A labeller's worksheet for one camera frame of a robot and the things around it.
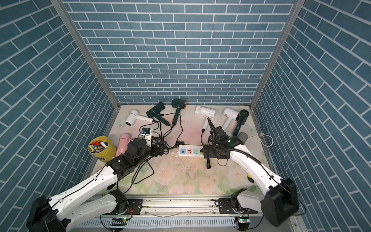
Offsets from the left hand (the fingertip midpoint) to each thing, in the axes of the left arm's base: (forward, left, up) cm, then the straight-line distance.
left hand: (164, 142), depth 78 cm
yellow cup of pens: (+2, +39, -10) cm, 40 cm away
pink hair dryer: (+10, +29, -13) cm, 34 cm away
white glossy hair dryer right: (+34, -47, -14) cm, 59 cm away
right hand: (-3, -27, -6) cm, 28 cm away
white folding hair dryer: (+35, -27, -13) cm, 46 cm away
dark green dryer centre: (+48, -4, -17) cm, 51 cm away
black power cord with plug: (-6, -26, -16) cm, 31 cm away
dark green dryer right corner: (+27, -52, -11) cm, 60 cm away
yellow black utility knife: (-13, -50, -17) cm, 54 cm away
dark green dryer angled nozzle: (+34, +13, -13) cm, 38 cm away
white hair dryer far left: (+32, +29, -13) cm, 45 cm away
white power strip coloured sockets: (+3, -15, -15) cm, 21 cm away
